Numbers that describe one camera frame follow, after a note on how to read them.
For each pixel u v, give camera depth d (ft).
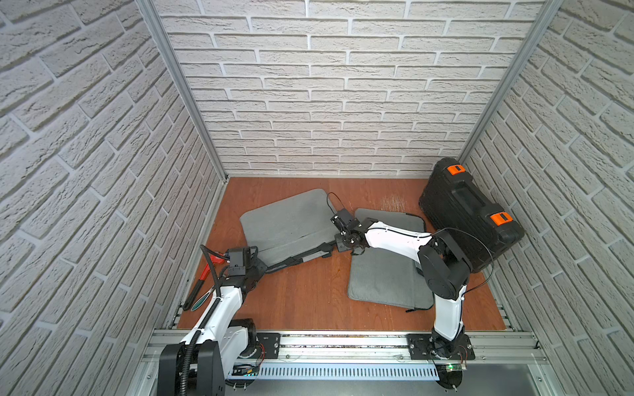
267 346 2.39
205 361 1.32
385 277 2.74
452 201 2.81
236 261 2.20
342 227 2.43
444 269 1.63
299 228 3.14
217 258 2.45
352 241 2.23
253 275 2.50
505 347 5.08
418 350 2.43
